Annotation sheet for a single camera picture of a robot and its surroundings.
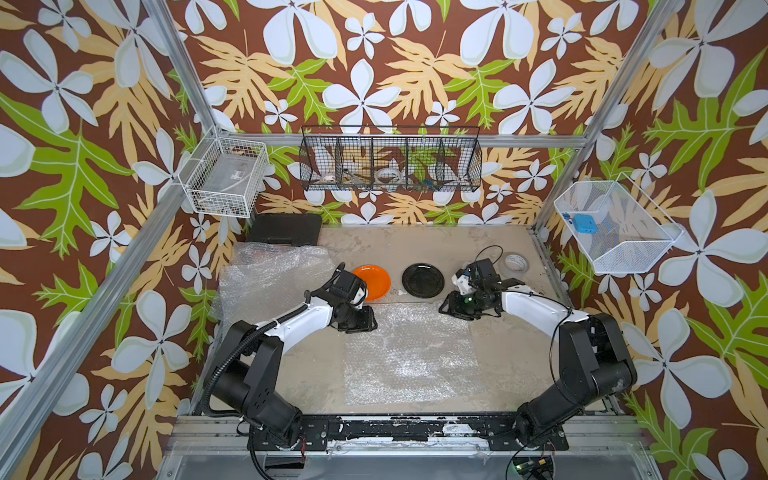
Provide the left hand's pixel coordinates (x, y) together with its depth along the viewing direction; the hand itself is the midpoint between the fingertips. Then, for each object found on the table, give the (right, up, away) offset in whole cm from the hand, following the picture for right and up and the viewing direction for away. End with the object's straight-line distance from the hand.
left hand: (374, 323), depth 88 cm
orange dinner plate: (0, +12, +15) cm, 20 cm away
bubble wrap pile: (-40, +11, +13) cm, 43 cm away
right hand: (+21, +4, +2) cm, 21 cm away
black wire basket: (+5, +53, +10) cm, 54 cm away
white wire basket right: (+68, +26, -12) cm, 74 cm away
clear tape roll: (+51, +17, +19) cm, 57 cm away
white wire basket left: (-44, +44, -2) cm, 62 cm away
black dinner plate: (+17, +12, +14) cm, 25 cm away
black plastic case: (-37, +31, +30) cm, 57 cm away
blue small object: (+62, +30, -3) cm, 68 cm away
